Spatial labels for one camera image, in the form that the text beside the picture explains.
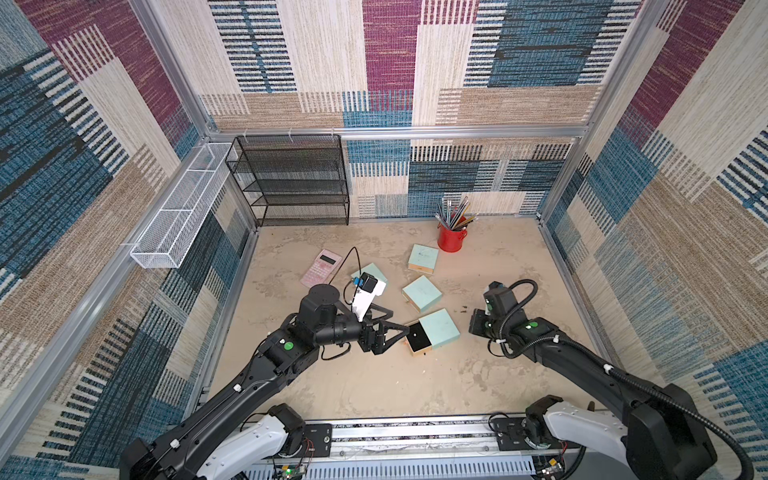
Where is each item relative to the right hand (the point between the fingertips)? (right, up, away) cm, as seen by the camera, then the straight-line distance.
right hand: (474, 325), depth 87 cm
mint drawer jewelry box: (-12, -3, +2) cm, 13 cm away
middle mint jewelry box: (-14, +7, +10) cm, 18 cm away
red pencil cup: (-3, +25, +22) cm, 33 cm away
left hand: (-22, +5, -21) cm, 31 cm away
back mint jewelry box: (-13, +18, +18) cm, 29 cm away
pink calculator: (-48, +15, +18) cm, 53 cm away
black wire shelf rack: (-59, +47, +22) cm, 78 cm away
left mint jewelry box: (-30, +15, +16) cm, 37 cm away
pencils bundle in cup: (-1, +33, +21) cm, 39 cm away
